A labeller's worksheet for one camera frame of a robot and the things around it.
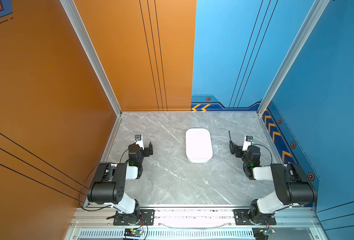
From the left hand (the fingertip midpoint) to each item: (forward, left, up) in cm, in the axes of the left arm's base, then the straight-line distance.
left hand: (143, 141), depth 94 cm
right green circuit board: (-46, -64, -8) cm, 79 cm away
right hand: (0, -62, -1) cm, 62 cm away
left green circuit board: (-46, -2, -9) cm, 47 cm away
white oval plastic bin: (-1, -35, -1) cm, 35 cm away
